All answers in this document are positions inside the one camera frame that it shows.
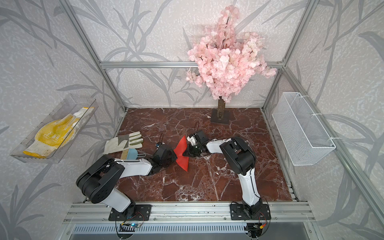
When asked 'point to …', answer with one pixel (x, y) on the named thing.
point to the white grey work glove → (122, 142)
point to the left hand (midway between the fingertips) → (178, 155)
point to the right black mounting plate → (239, 212)
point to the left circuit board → (134, 225)
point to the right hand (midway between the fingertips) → (183, 153)
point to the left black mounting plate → (142, 213)
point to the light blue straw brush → (131, 154)
